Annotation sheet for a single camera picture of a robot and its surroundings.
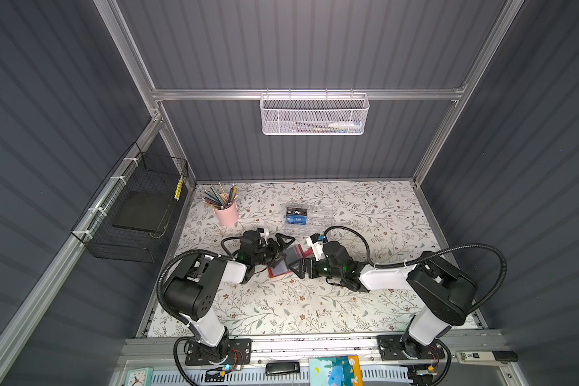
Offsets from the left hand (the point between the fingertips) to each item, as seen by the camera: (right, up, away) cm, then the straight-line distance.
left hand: (295, 248), depth 89 cm
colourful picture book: (+12, -32, -19) cm, 39 cm away
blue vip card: (+1, +10, +12) cm, 16 cm away
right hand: (+1, -5, -4) cm, 7 cm away
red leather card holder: (-2, -4, +5) cm, 7 cm away
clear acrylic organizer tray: (+6, +11, +11) cm, 16 cm away
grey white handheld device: (+56, -28, -20) cm, 66 cm away
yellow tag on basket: (-41, +22, -6) cm, 47 cm away
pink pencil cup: (-29, +11, +14) cm, 34 cm away
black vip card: (0, +14, +10) cm, 17 cm away
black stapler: (-4, -30, -21) cm, 37 cm away
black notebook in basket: (-48, +15, -14) cm, 52 cm away
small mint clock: (-44, -33, -21) cm, 58 cm away
